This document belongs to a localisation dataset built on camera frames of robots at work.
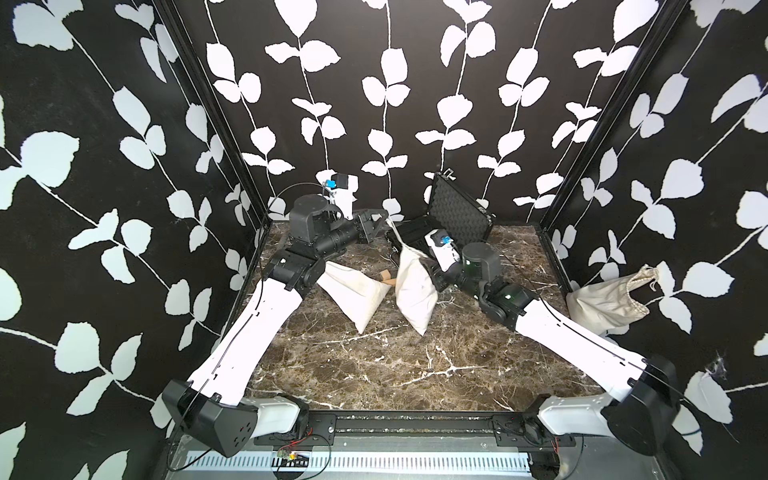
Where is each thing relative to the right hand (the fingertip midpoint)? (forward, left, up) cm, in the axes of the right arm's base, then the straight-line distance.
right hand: (423, 250), depth 75 cm
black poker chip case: (+32, -13, -14) cm, 38 cm away
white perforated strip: (-42, -8, -29) cm, 52 cm away
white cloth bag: (-5, +1, -15) cm, 16 cm away
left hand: (-1, +9, +15) cm, 17 cm away
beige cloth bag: (-9, -49, -13) cm, 52 cm away
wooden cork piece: (+9, +11, -26) cm, 30 cm away
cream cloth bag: (-1, +20, -20) cm, 28 cm away
